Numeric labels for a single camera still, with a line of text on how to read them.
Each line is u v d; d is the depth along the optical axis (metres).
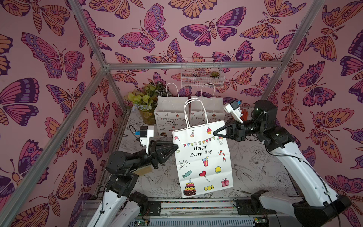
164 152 0.50
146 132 0.46
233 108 0.50
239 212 0.73
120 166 0.42
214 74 0.93
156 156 0.48
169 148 0.49
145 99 0.92
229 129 0.52
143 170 0.87
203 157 0.53
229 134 0.53
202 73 0.95
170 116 0.85
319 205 0.37
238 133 0.49
